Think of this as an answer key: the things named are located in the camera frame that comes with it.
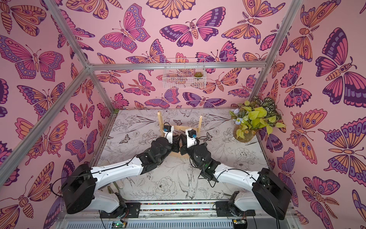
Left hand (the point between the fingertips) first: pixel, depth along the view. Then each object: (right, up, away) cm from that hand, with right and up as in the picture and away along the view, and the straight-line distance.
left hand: (182, 135), depth 79 cm
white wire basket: (+1, +40, +16) cm, 43 cm away
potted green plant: (+41, +11, +5) cm, 43 cm away
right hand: (0, +1, -3) cm, 4 cm away
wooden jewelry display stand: (-1, +4, -3) cm, 5 cm away
